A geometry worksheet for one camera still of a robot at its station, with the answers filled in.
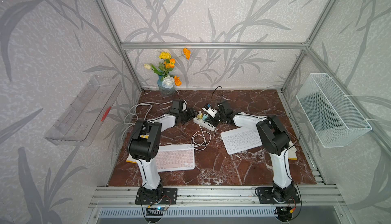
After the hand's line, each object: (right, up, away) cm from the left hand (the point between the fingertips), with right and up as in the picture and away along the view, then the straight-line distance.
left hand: (196, 114), depth 98 cm
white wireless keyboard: (+28, -16, -5) cm, 33 cm away
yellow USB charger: (+4, -1, -2) cm, 4 cm away
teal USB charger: (+6, -2, -2) cm, 6 cm away
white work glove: (+57, -23, -10) cm, 62 cm away
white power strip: (+6, -7, +1) cm, 9 cm away
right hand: (+7, -2, +1) cm, 8 cm away
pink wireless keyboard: (-11, -24, -12) cm, 29 cm away
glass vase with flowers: (-17, +19, -9) cm, 27 cm away
